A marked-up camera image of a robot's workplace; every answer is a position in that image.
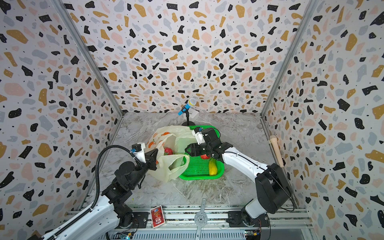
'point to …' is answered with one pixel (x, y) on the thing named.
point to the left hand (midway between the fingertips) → (156, 148)
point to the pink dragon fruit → (168, 151)
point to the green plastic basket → (199, 168)
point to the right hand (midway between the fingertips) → (186, 147)
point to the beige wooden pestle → (273, 139)
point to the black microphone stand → (188, 123)
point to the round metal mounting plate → (200, 218)
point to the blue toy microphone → (191, 102)
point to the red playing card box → (157, 217)
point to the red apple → (205, 157)
